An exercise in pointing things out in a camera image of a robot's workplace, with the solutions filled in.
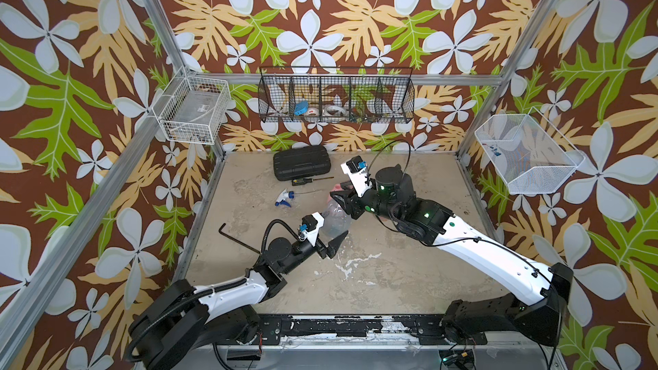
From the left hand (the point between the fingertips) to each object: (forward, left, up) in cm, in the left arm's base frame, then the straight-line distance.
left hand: (336, 218), depth 73 cm
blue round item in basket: (+43, +13, +8) cm, 45 cm away
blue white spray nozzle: (+21, +21, -20) cm, 36 cm away
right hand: (+4, +1, +10) cm, 11 cm away
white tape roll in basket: (+46, -1, +5) cm, 46 cm away
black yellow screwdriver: (+30, +13, -20) cm, 38 cm away
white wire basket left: (+36, +50, +12) cm, 62 cm away
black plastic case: (+36, +15, -16) cm, 42 cm away
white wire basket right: (+21, -63, +6) cm, 67 cm away
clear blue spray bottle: (-4, 0, +6) cm, 7 cm away
